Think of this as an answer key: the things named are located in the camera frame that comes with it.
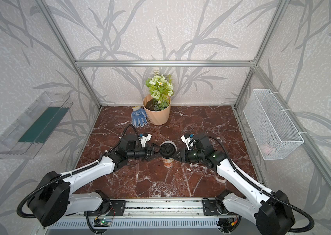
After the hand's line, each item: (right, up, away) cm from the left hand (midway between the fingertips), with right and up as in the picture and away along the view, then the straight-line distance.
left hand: (161, 153), depth 76 cm
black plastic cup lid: (+3, +2, -1) cm, 4 cm away
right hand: (+6, -1, -2) cm, 7 cm away
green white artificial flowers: (-2, +36, +15) cm, 39 cm away
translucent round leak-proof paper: (+5, +6, +4) cm, 8 cm away
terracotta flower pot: (-5, +24, +22) cm, 33 cm away
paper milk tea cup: (+3, -6, +4) cm, 8 cm away
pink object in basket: (+53, +3, -4) cm, 54 cm away
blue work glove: (-21, +20, +36) cm, 47 cm away
